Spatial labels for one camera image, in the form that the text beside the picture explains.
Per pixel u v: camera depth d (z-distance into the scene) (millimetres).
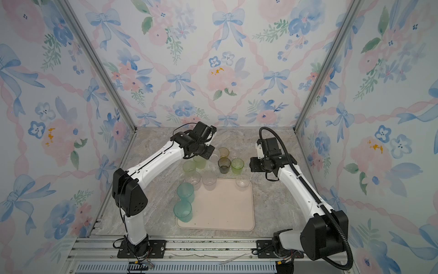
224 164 1005
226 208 859
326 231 399
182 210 845
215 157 766
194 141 609
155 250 735
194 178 925
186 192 869
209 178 925
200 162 934
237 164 1021
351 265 367
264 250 720
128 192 469
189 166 942
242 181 927
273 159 569
